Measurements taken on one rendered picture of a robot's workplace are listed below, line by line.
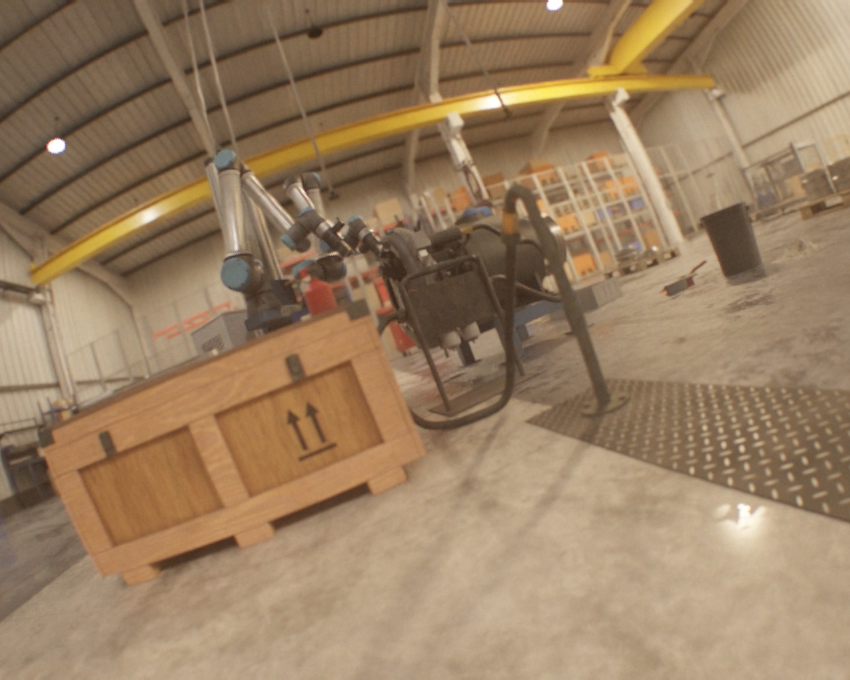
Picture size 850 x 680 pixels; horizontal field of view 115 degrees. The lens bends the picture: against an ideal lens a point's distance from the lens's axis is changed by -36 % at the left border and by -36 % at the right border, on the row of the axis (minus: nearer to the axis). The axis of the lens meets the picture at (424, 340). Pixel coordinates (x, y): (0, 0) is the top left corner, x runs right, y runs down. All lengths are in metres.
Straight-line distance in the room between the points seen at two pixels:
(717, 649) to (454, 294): 1.56
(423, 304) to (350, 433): 0.78
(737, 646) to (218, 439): 1.03
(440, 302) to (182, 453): 1.12
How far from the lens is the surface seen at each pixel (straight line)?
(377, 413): 1.05
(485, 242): 2.51
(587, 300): 3.64
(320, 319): 1.04
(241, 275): 2.00
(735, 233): 2.59
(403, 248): 2.31
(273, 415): 1.06
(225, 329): 2.39
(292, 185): 2.65
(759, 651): 0.42
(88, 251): 12.04
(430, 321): 1.69
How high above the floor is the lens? 0.34
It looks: 1 degrees down
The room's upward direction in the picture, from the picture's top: 22 degrees counter-clockwise
